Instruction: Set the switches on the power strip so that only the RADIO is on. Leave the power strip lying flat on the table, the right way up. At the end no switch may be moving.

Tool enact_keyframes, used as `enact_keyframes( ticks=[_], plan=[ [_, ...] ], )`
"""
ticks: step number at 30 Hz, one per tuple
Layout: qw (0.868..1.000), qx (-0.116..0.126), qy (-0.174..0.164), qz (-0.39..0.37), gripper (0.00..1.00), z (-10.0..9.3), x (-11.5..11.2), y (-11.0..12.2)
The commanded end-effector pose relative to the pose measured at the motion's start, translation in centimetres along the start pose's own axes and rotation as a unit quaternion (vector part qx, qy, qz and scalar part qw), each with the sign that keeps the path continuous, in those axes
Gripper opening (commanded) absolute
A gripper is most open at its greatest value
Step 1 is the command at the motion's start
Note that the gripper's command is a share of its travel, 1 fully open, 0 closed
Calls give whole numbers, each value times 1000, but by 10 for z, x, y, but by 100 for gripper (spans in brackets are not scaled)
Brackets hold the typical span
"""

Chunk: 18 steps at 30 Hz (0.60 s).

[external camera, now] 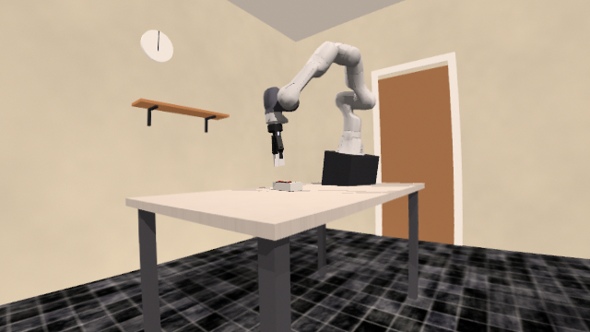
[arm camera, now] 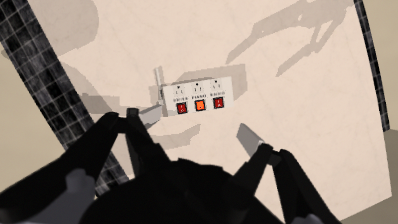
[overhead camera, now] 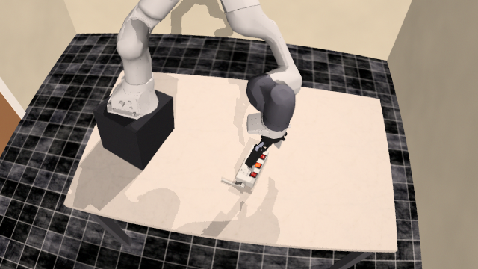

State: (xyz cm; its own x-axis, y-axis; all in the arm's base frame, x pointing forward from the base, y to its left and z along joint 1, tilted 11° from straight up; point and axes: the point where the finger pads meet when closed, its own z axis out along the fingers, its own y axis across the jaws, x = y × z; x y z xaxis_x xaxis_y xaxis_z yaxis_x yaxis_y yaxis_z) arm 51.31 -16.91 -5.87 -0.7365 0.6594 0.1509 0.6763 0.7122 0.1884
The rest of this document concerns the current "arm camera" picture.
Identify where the white power strip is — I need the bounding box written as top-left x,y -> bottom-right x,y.
156,68 -> 234,116

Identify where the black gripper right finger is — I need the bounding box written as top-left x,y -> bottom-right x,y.
216,123 -> 342,224

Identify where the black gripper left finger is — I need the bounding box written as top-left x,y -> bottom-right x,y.
0,104 -> 189,224

